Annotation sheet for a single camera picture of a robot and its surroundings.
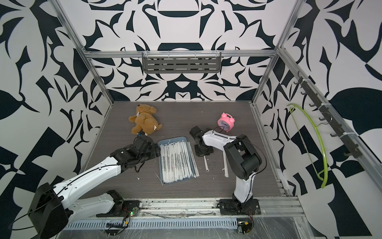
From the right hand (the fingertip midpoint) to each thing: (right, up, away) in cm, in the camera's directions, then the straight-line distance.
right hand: (203, 151), depth 94 cm
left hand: (-27, +5, -11) cm, 30 cm away
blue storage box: (-15, -5, -5) cm, 17 cm away
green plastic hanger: (+44, -5, -36) cm, 57 cm away
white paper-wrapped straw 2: (-21, -6, -5) cm, 22 cm away
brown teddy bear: (-36, +19, 0) cm, 41 cm away
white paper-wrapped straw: (+1, -7, -5) cm, 9 cm away
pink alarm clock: (+15, +18, +3) cm, 24 cm away
